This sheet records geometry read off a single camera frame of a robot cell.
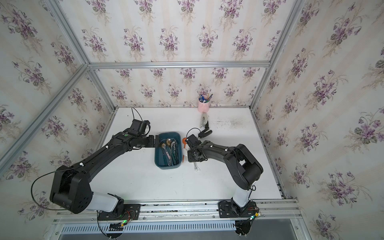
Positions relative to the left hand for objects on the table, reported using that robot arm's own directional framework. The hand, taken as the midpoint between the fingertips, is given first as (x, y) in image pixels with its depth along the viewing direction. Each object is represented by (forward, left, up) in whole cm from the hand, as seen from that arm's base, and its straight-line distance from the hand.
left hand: (156, 141), depth 86 cm
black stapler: (+13, -29, -11) cm, 34 cm away
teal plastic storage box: (-2, -6, -10) cm, 12 cm away
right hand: (-5, -23, -12) cm, 27 cm away
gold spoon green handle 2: (+6, -6, -10) cm, 13 cm away
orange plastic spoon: (+4, -16, -7) cm, 18 cm away
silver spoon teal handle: (-6, -4, -11) cm, 13 cm away
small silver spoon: (-11, -24, -11) cm, 28 cm away
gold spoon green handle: (-2, -7, -10) cm, 12 cm away
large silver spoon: (+4, -9, -9) cm, 13 cm away
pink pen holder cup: (+35, -31, -6) cm, 47 cm away
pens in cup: (+38, -29, 0) cm, 48 cm away
